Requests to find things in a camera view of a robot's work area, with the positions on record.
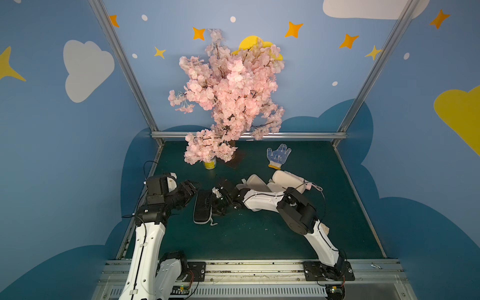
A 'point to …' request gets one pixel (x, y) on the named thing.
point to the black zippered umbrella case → (202, 207)
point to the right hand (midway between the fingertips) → (204, 208)
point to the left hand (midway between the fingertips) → (198, 186)
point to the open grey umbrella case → (254, 182)
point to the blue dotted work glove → (278, 157)
